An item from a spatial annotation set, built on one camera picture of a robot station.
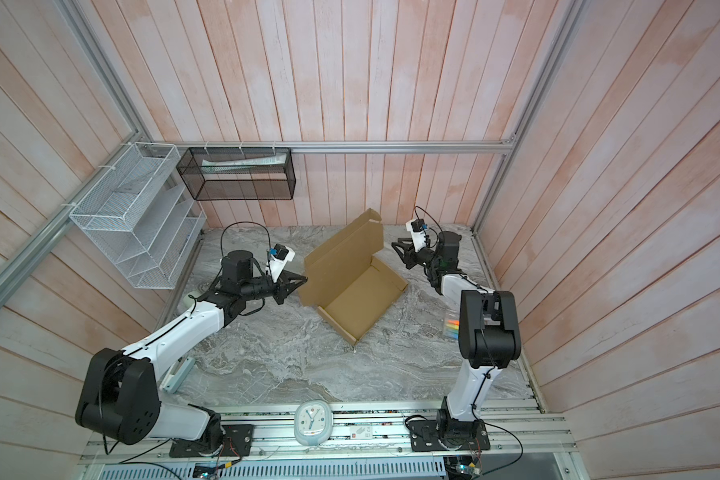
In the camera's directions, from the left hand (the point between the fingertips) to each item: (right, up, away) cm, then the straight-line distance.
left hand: (305, 283), depth 82 cm
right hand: (+28, +13, +12) cm, 33 cm away
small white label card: (+16, -37, -7) cm, 41 cm away
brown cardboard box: (+12, -3, +19) cm, 23 cm away
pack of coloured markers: (+45, -16, +11) cm, 49 cm away
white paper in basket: (-28, +35, +7) cm, 45 cm away
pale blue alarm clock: (+3, -35, -7) cm, 36 cm away
